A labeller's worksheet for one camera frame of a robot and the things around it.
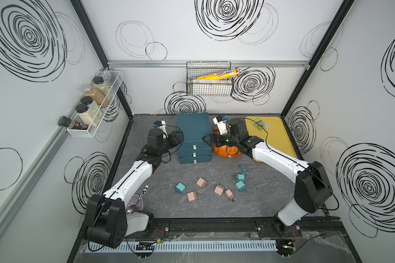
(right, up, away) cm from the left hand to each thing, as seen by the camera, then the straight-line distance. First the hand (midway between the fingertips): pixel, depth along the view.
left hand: (180, 134), depth 82 cm
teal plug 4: (+31, -27, +2) cm, 42 cm away
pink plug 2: (+6, -31, -1) cm, 32 cm away
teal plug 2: (+34, -19, +6) cm, 40 cm away
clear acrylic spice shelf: (-42, +33, +15) cm, 56 cm away
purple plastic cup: (-21, -34, -5) cm, 40 cm away
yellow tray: (+62, -4, +24) cm, 66 cm away
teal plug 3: (+31, -23, +4) cm, 39 cm away
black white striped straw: (-16, -27, -7) cm, 32 cm away
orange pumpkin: (+22, -8, -9) cm, 25 cm away
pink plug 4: (+25, -30, -2) cm, 39 cm away
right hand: (+14, -2, -2) cm, 14 cm away
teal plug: (0, -28, +2) cm, 28 cm away
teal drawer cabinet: (+7, +4, +4) cm, 9 cm away
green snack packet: (+53, +7, +33) cm, 63 cm away
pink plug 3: (+20, -29, +2) cm, 35 cm away
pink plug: (+11, -26, +4) cm, 29 cm away
